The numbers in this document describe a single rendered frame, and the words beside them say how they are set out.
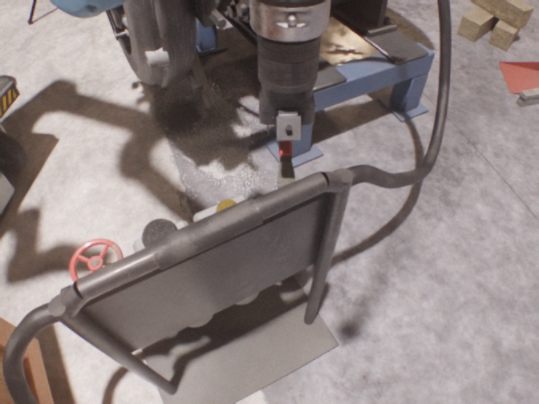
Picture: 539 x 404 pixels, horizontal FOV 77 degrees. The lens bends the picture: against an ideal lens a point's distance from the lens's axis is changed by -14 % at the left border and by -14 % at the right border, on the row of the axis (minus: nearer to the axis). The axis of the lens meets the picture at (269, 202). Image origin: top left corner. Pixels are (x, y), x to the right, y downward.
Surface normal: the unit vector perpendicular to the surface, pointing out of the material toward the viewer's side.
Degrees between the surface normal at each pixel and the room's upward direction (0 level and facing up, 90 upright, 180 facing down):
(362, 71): 0
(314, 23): 90
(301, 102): 87
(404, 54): 0
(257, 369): 0
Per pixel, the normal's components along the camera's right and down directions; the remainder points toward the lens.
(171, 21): 0.47, 0.79
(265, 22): -0.57, 0.67
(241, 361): 0.00, -0.58
